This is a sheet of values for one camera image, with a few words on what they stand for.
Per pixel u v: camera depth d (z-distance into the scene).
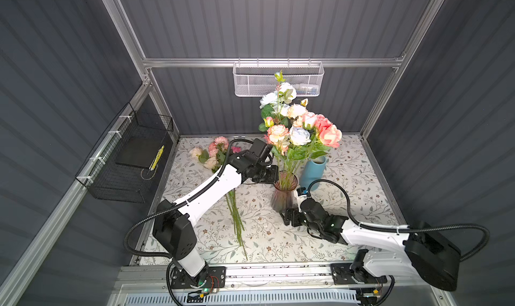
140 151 0.76
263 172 0.66
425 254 0.43
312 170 0.84
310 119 0.66
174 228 0.42
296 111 0.70
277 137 0.63
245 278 0.75
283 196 0.82
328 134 0.57
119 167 0.72
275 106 0.70
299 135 0.64
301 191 0.76
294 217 0.74
